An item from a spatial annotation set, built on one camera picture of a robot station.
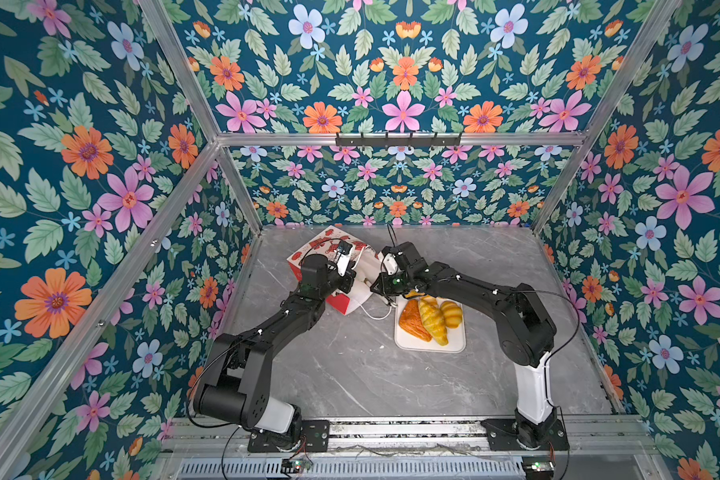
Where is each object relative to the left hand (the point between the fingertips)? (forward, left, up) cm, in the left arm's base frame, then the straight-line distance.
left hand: (355, 253), depth 86 cm
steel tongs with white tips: (-2, -3, -11) cm, 11 cm away
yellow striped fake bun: (-14, -28, -15) cm, 35 cm away
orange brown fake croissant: (-15, -16, -16) cm, 27 cm away
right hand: (-5, -4, -10) cm, 12 cm away
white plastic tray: (-19, -14, -21) cm, 31 cm away
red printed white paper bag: (+10, -2, -16) cm, 19 cm away
